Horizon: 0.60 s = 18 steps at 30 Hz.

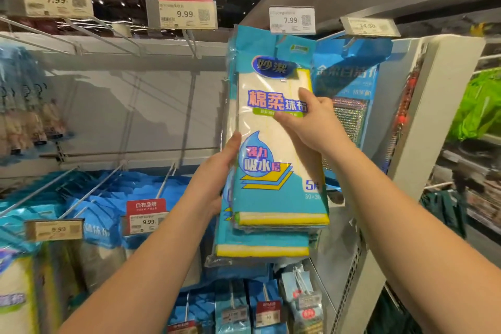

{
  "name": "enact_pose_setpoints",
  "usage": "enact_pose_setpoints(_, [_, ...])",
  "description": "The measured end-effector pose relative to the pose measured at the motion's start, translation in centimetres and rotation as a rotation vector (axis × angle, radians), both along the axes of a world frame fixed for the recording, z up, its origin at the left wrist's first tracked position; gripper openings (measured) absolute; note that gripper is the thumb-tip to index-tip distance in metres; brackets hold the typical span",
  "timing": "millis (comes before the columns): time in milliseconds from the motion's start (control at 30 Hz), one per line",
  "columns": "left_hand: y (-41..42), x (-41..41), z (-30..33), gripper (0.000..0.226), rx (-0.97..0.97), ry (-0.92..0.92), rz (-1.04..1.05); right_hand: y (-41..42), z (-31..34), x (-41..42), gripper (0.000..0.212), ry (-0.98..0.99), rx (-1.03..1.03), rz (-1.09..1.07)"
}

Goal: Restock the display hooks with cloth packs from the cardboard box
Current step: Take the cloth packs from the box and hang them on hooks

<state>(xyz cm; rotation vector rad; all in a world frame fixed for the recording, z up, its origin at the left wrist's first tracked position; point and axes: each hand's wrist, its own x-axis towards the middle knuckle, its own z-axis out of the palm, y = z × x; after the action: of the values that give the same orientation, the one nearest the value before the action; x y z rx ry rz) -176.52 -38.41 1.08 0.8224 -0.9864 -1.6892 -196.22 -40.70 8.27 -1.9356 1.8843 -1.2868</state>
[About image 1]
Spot person's right hand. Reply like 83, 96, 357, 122
274, 87, 353, 154

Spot person's left hand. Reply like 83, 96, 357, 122
188, 133, 244, 217

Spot hung scouring pad packet bunch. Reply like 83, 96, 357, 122
313, 36, 395, 190

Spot teal yellow cloth pack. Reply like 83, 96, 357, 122
213, 181, 313, 259
231, 26, 331, 229

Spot blue steel-cloth packets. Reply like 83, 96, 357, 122
205, 255, 271, 280

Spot blue antibacterial cloth packets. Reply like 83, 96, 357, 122
0, 189, 87, 323

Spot person's right forearm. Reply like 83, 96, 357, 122
325, 138, 501, 334

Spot metal peg hook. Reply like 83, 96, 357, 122
58, 161, 126, 219
154, 159, 177, 199
0, 15, 142, 57
182, 28, 203, 61
0, 165, 79, 217

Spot hanging red clip strip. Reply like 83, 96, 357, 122
390, 59, 421, 154

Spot clear grey price tag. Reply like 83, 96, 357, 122
340, 17, 402, 39

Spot striped sponge packets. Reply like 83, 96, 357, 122
164, 267, 326, 334

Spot dark green goods pile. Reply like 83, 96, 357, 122
364, 189, 501, 334

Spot hanging bright green bags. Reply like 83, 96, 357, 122
450, 67, 501, 143

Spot yellowish price tag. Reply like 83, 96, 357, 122
23, 219, 85, 242

